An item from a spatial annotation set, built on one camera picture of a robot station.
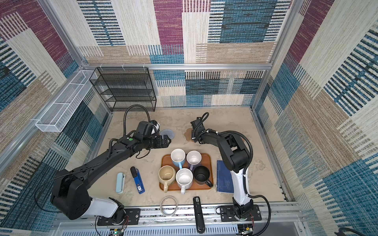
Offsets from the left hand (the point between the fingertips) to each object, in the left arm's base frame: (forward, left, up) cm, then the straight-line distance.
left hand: (165, 139), depth 83 cm
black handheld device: (-37, -18, -12) cm, 42 cm away
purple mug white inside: (-6, -16, -12) cm, 21 cm away
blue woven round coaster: (+15, 0, -16) cm, 22 cm away
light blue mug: (-5, -6, -13) cm, 15 cm away
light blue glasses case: (-19, +25, -13) cm, 34 cm away
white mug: (-16, -10, -15) cm, 24 cm away
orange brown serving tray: (-5, -23, -17) cm, 29 cm away
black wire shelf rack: (+43, +36, +3) cm, 56 cm away
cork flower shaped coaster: (+15, -12, -16) cm, 25 cm away
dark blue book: (-19, -33, -15) cm, 41 cm away
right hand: (+13, -19, -15) cm, 28 cm away
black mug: (-15, -20, -14) cm, 29 cm away
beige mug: (-15, 0, -15) cm, 21 cm away
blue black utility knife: (-18, +15, -13) cm, 27 cm away
